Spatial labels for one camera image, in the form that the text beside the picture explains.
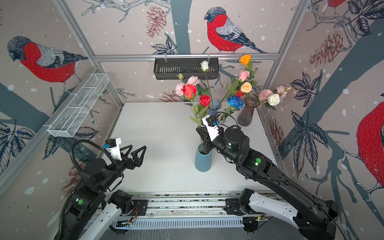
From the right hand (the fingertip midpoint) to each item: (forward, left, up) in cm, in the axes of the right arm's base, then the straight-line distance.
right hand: (195, 130), depth 60 cm
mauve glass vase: (+32, -32, -26) cm, 52 cm away
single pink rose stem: (+32, -21, -1) cm, 39 cm away
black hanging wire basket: (+49, +20, -1) cm, 53 cm away
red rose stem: (+30, -23, -6) cm, 38 cm away
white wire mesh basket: (+16, +64, -3) cm, 66 cm away
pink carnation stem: (+31, -46, -5) cm, 56 cm away
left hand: (-5, +26, -7) cm, 27 cm away
